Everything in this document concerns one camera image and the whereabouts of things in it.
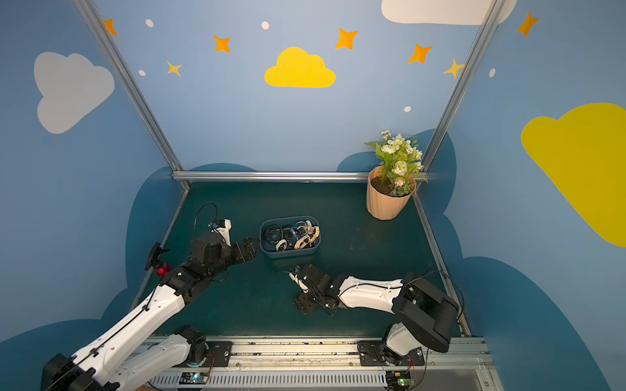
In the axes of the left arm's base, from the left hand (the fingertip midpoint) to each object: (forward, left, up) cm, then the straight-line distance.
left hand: (254, 241), depth 79 cm
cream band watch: (+10, -17, -15) cm, 25 cm away
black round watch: (+14, -2, -17) cm, 22 cm away
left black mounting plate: (-30, +9, -18) cm, 36 cm away
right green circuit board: (-35, -46, -18) cm, 61 cm away
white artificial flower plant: (+30, -52, +11) cm, 61 cm away
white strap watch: (+8, -7, -13) cm, 16 cm away
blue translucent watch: (+16, -13, -16) cm, 26 cm away
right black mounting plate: (-28, -41, -19) cm, 53 cm away
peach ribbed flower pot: (+24, -48, -9) cm, 54 cm away
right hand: (-10, -17, -17) cm, 27 cm away
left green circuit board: (-36, +15, -19) cm, 44 cm away
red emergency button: (-7, +32, -7) cm, 34 cm away
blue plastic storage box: (+6, -1, -16) cm, 17 cm away
